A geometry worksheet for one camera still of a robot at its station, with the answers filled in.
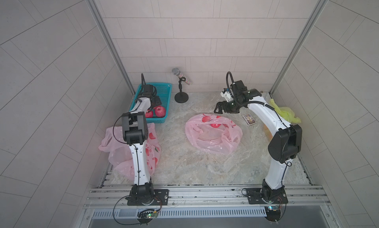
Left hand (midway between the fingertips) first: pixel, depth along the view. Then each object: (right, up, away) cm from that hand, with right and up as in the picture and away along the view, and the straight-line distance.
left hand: (156, 99), depth 108 cm
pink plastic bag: (-12, -30, -29) cm, 44 cm away
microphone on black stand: (+18, +2, +3) cm, 18 cm away
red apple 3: (+42, -17, -14) cm, 47 cm away
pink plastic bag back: (+40, -23, -14) cm, 48 cm away
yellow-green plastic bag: (+80, -8, -27) cm, 84 cm away
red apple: (+5, -8, -10) cm, 14 cm away
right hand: (+44, -7, -22) cm, 49 cm away
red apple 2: (-2, -10, -12) cm, 16 cm away
